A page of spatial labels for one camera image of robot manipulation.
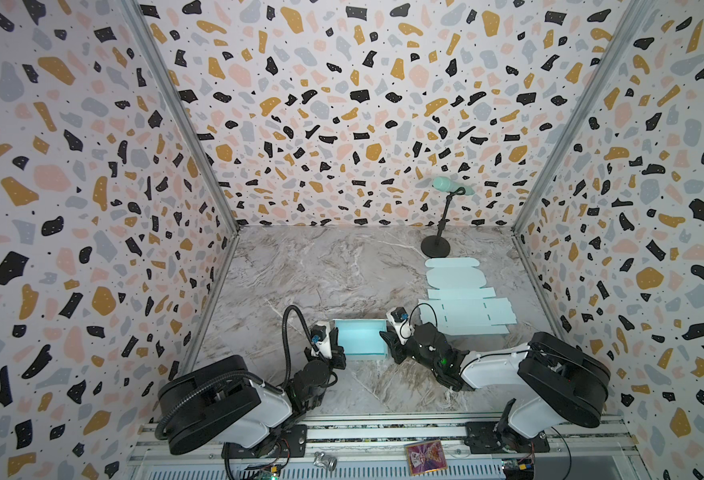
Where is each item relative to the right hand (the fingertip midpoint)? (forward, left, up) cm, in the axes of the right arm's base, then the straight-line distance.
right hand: (382, 328), depth 84 cm
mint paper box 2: (+14, -27, -11) cm, 32 cm away
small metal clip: (-31, +13, -5) cm, 34 cm away
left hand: (-1, +11, +2) cm, 11 cm away
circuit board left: (-33, +26, -8) cm, 43 cm away
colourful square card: (-29, -10, -7) cm, 32 cm away
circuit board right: (-31, -33, -10) cm, 46 cm away
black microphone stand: (+39, -22, -9) cm, 45 cm away
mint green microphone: (+36, -18, +23) cm, 46 cm away
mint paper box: (0, +6, -8) cm, 10 cm away
